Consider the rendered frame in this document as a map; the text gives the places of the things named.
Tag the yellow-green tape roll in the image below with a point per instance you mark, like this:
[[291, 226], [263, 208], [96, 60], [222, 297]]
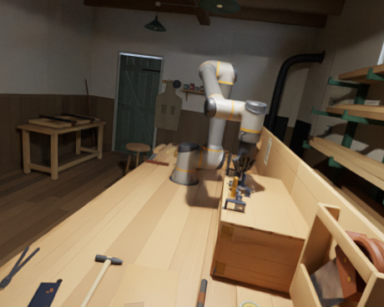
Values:
[[249, 304]]

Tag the green plank door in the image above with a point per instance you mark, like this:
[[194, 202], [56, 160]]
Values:
[[137, 102]]

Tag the red flat ruler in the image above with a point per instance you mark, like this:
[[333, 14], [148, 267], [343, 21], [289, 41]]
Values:
[[157, 162]]

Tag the dark blue try square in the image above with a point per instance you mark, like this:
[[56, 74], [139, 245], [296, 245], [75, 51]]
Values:
[[45, 293]]

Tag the stack of light wooden planks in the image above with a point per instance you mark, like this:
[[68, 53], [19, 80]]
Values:
[[165, 150]]

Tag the dark blue pincers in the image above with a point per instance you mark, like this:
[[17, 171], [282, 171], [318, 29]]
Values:
[[18, 268]]

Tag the green lumber rack with planks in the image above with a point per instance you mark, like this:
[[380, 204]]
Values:
[[358, 111]]

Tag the wooden wall shelf with tins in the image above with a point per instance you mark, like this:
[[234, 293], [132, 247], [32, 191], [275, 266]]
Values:
[[192, 89]]

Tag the round wooden stool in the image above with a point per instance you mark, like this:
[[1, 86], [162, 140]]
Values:
[[137, 148]]

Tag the black stove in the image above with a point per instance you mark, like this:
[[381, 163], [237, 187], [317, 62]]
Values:
[[280, 127]]

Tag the wooden compartment tool rack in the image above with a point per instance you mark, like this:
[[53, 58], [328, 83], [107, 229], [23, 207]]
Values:
[[332, 223]]

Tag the black stove pipe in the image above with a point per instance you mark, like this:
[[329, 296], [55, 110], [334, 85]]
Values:
[[283, 83]]

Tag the tan hanging apron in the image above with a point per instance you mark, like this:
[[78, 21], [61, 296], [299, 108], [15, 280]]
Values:
[[168, 108]]

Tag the light wooden table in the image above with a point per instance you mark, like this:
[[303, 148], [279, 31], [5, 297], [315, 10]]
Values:
[[56, 131]]

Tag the white paper label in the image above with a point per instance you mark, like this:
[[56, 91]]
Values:
[[268, 151]]

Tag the blue and yellow jack plane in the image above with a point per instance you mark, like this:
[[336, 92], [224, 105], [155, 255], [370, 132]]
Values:
[[235, 191]]

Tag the wooden bench cabinet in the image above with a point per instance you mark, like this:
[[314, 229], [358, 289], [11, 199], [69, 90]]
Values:
[[262, 236]]

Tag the wooden boards with dark clamps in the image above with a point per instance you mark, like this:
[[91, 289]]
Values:
[[61, 119]]

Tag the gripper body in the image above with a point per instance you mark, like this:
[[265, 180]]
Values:
[[247, 149]]

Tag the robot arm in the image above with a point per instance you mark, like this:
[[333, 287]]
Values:
[[217, 108]]

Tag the dark round wall disc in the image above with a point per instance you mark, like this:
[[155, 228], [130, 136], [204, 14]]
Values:
[[177, 84]]

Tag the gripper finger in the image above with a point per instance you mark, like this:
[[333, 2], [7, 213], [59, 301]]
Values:
[[250, 163], [238, 164]]

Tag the green pendant lamp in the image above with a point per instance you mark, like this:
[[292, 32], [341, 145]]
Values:
[[219, 4], [155, 25]]

